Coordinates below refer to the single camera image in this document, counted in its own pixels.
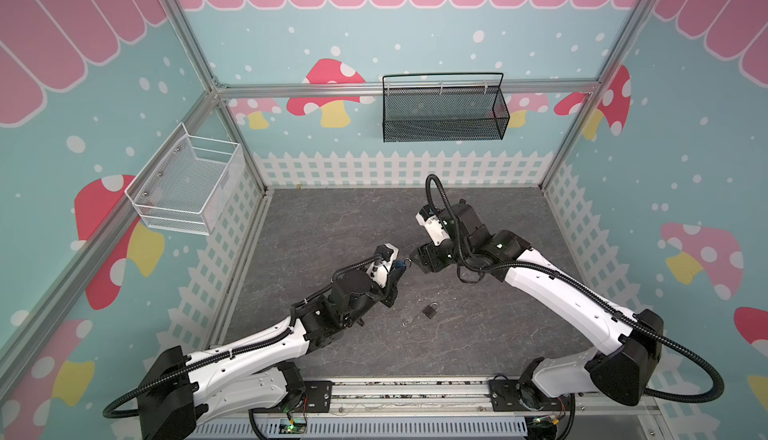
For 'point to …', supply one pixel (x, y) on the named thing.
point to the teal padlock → (401, 265)
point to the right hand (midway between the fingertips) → (420, 250)
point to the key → (407, 321)
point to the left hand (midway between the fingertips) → (399, 270)
